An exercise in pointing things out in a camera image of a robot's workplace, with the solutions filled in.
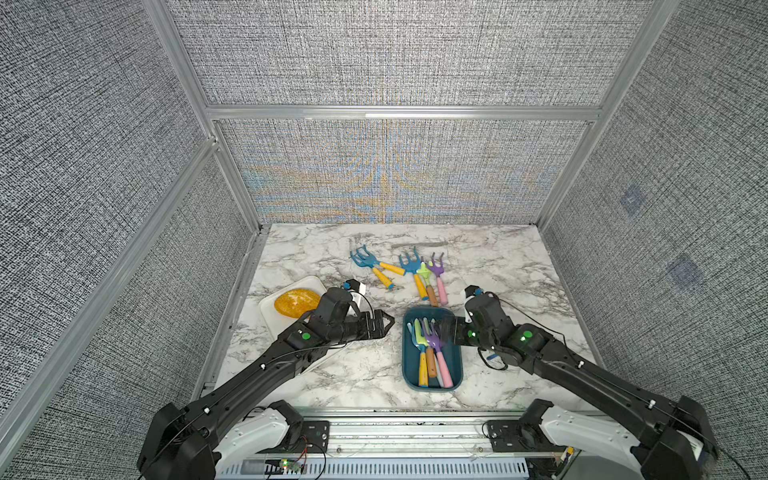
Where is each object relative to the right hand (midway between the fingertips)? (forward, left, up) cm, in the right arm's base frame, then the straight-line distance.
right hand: (447, 320), depth 80 cm
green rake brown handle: (+26, +2, -14) cm, 29 cm away
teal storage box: (-5, +9, -12) cm, 16 cm away
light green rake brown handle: (-2, +6, -10) cm, 12 cm away
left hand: (-2, +16, +3) cm, 16 cm away
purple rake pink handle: (+26, -2, -14) cm, 30 cm away
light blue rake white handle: (-10, +2, -10) cm, 14 cm away
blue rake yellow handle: (+29, +21, -13) cm, 38 cm away
